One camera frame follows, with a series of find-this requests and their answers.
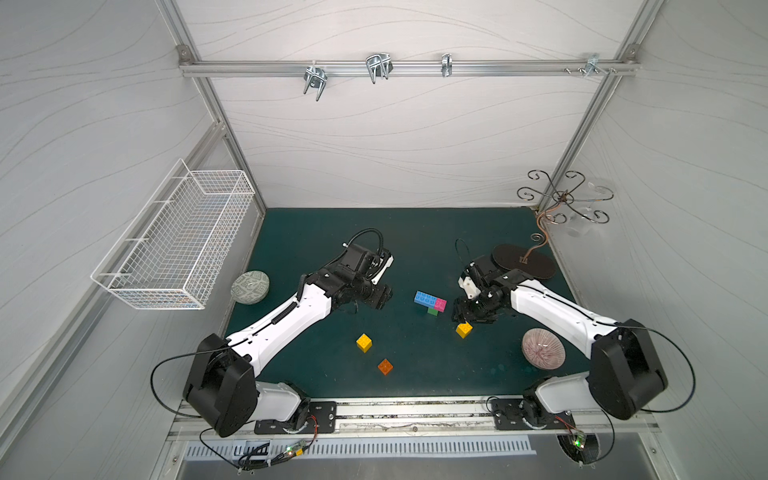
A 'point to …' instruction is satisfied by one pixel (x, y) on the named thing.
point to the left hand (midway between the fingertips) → (383, 289)
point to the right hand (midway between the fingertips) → (461, 316)
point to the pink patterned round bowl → (544, 348)
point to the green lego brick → (432, 311)
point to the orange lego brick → (385, 366)
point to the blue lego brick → (424, 299)
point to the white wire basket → (171, 254)
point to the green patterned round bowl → (250, 287)
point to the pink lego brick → (440, 304)
